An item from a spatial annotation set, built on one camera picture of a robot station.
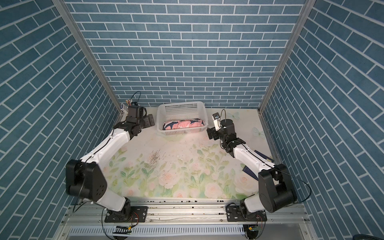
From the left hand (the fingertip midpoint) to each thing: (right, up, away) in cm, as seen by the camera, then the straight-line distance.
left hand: (149, 118), depth 89 cm
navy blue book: (+60, -32, -1) cm, 68 cm away
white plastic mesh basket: (+6, +6, +24) cm, 26 cm away
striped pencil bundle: (-19, +12, +13) cm, 26 cm away
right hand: (+40, -4, -1) cm, 40 cm away
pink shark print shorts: (+18, -3, +13) cm, 23 cm away
